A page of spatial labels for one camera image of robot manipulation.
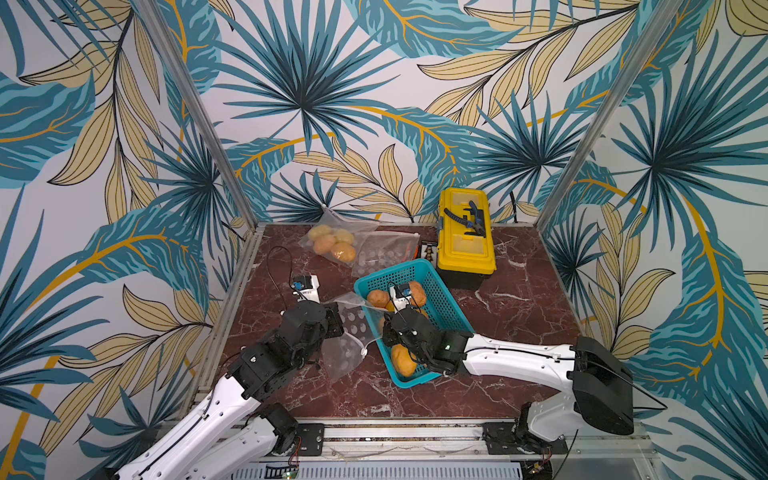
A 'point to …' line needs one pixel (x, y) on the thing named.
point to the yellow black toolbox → (465, 257)
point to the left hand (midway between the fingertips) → (337, 310)
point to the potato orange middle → (417, 294)
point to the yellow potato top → (343, 252)
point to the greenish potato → (342, 235)
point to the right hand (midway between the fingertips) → (384, 315)
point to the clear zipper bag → (358, 228)
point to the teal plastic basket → (439, 307)
